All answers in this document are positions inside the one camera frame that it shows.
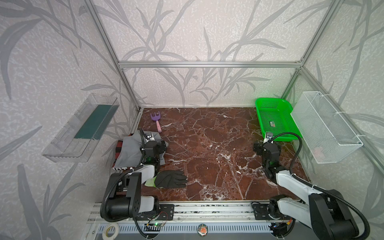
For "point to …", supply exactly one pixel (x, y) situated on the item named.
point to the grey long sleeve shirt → (130, 154)
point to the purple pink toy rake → (156, 118)
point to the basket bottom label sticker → (272, 123)
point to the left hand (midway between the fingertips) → (156, 136)
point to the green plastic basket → (274, 116)
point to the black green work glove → (168, 179)
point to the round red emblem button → (202, 230)
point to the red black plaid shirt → (118, 147)
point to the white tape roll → (116, 232)
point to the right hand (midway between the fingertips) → (266, 137)
